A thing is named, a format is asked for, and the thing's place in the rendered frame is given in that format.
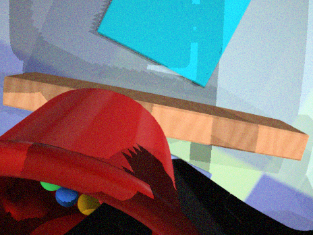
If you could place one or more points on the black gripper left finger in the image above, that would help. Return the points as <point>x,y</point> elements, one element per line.
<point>107,220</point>

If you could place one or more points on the yellow marble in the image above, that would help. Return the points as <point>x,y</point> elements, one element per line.
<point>87,204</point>

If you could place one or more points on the orange flat bar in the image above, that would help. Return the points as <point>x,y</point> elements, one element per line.
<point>179,119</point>

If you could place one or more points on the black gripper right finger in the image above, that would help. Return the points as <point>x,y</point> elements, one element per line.
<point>214,211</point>

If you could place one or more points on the blue marble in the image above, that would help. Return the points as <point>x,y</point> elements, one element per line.
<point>66,197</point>

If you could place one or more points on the green marble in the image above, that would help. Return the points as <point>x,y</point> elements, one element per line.
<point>49,186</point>

